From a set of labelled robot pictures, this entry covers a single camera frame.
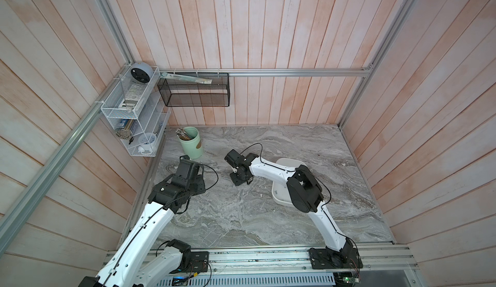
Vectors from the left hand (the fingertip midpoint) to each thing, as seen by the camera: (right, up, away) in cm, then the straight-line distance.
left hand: (197, 185), depth 76 cm
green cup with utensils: (-8, +17, +19) cm, 27 cm away
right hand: (+16, -2, +22) cm, 27 cm away
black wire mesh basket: (-18, +45, +31) cm, 58 cm away
